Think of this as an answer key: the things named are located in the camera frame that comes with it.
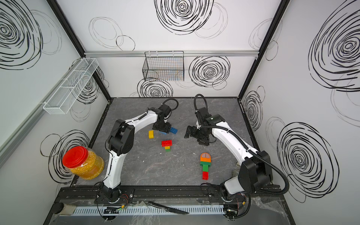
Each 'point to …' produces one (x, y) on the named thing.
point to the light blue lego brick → (162, 133)
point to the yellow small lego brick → (168, 147)
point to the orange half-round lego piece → (205, 155)
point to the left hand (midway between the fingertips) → (164, 130)
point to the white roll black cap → (63, 209)
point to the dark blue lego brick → (173, 130)
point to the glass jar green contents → (235, 173)
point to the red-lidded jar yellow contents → (84, 162)
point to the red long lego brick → (168, 143)
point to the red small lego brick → (205, 175)
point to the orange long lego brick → (205, 159)
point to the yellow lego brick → (151, 134)
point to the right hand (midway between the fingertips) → (191, 140)
